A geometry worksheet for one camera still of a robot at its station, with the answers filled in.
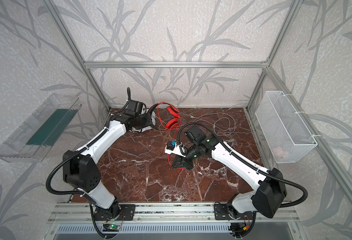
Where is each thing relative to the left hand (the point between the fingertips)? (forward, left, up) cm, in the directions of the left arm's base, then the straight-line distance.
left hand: (154, 116), depth 87 cm
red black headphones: (-4, -12, +7) cm, 14 cm away
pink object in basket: (-22, -65, 0) cm, 69 cm away
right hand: (-27, -13, 0) cm, 30 cm away
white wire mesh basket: (-22, -61, +15) cm, 66 cm away
